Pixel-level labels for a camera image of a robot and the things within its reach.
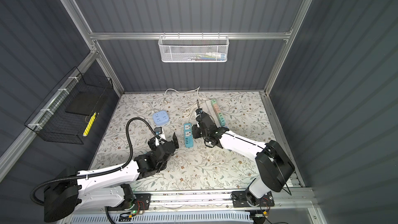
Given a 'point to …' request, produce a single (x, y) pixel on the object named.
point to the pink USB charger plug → (215, 106)
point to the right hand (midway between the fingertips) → (195, 128)
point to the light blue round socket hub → (160, 117)
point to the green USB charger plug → (213, 101)
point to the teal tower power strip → (188, 138)
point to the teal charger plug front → (222, 121)
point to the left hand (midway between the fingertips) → (167, 136)
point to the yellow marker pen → (87, 128)
